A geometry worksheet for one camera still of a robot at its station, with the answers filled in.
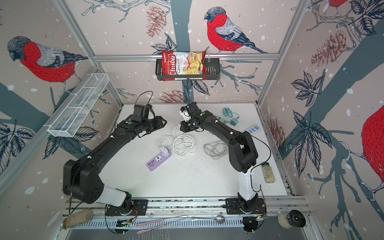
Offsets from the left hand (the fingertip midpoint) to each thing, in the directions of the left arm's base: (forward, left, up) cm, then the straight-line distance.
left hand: (163, 122), depth 83 cm
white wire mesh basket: (-6, +43, +10) cm, 45 cm away
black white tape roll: (-45, -59, -9) cm, 75 cm away
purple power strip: (-16, +7, -19) cm, 26 cm away
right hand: (0, -8, -9) cm, 12 cm away
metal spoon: (-44, -29, -18) cm, 56 cm away
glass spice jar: (-23, -59, -17) cm, 66 cm away
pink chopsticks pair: (-44, +5, -21) cm, 49 cm away
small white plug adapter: (-11, 0, -14) cm, 17 cm away
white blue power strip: (+7, -58, -18) cm, 61 cm away
